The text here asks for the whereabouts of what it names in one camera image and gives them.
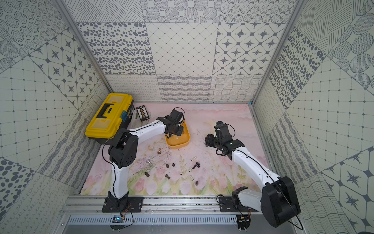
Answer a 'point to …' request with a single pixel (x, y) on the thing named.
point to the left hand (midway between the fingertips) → (179, 127)
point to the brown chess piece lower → (166, 175)
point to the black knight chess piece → (197, 164)
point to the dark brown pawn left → (146, 174)
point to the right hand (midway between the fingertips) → (209, 140)
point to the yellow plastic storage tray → (176, 141)
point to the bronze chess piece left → (159, 151)
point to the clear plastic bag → (135, 121)
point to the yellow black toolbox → (115, 113)
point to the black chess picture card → (142, 113)
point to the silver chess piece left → (148, 161)
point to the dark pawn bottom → (196, 183)
